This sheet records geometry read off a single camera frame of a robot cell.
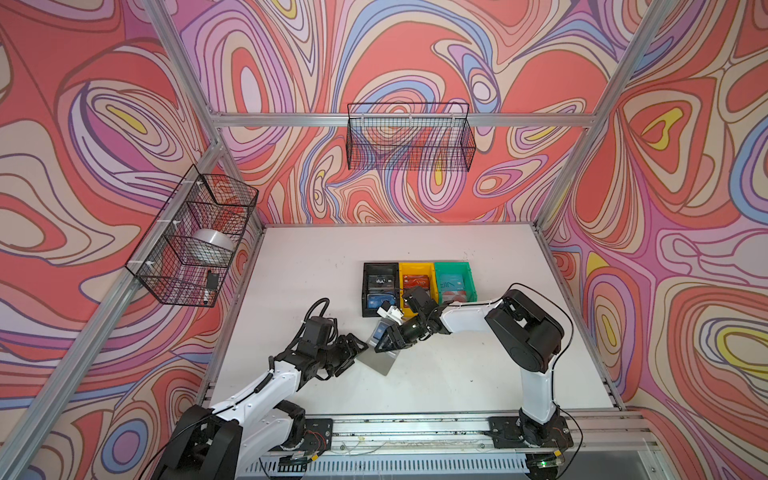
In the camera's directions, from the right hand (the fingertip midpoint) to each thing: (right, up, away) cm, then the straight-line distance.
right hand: (385, 353), depth 86 cm
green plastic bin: (+24, +20, +15) cm, 34 cm away
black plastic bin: (-2, +19, +15) cm, 25 cm away
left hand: (-5, +2, -2) cm, 6 cm away
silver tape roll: (-42, +31, -16) cm, 55 cm away
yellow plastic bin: (+11, +24, +18) cm, 32 cm away
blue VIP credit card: (-2, +6, +4) cm, 7 cm away
